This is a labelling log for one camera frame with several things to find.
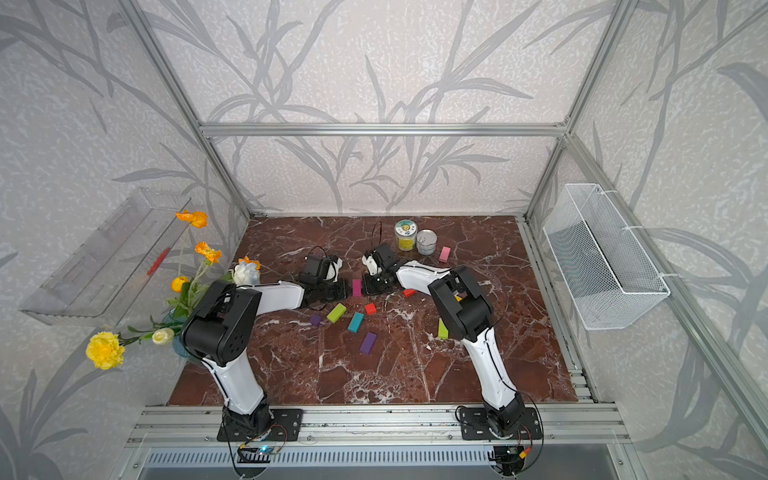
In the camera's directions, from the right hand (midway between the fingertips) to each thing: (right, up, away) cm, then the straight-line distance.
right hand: (361, 288), depth 99 cm
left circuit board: (-20, -36, -28) cm, 50 cm away
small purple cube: (-13, -8, -8) cm, 17 cm away
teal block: (0, -9, -8) cm, 12 cm away
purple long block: (+4, -14, -12) cm, 19 cm away
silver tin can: (+22, +16, +6) cm, 28 cm away
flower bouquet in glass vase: (-45, -6, -41) cm, 61 cm away
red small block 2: (+16, -1, -1) cm, 16 cm away
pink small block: (+29, +11, +9) cm, 32 cm away
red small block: (+4, -6, -6) cm, 9 cm away
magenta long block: (-1, 0, -1) cm, 1 cm away
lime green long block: (-7, -7, -6) cm, 11 cm away
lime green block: (+26, -11, -12) cm, 31 cm away
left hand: (-2, 0, -1) cm, 3 cm away
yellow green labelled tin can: (+15, +19, +6) cm, 25 cm away
